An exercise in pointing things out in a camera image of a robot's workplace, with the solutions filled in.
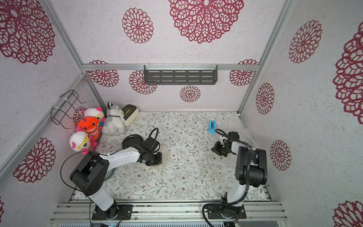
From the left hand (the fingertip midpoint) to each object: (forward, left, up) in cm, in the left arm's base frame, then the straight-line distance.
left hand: (161, 162), depth 91 cm
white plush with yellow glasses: (+5, +45, +18) cm, 49 cm away
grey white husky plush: (+25, +35, +9) cm, 44 cm away
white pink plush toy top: (+28, +45, +17) cm, 55 cm away
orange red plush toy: (+17, +44, +17) cm, 51 cm away
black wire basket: (+18, +52, +32) cm, 63 cm away
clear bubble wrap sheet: (+8, -1, +2) cm, 8 cm away
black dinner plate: (+16, +23, +1) cm, 28 cm away
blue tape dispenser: (+28, -36, +1) cm, 46 cm away
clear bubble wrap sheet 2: (+36, -55, -4) cm, 66 cm away
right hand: (+10, -34, +1) cm, 36 cm away
